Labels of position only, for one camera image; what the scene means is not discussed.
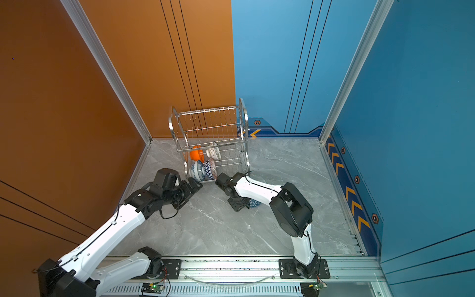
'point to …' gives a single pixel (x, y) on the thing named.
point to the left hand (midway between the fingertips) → (198, 188)
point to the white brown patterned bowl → (213, 153)
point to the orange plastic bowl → (197, 154)
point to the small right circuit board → (317, 286)
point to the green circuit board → (151, 288)
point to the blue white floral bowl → (196, 170)
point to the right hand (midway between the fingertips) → (241, 204)
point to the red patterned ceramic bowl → (213, 168)
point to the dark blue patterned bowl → (254, 203)
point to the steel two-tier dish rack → (213, 143)
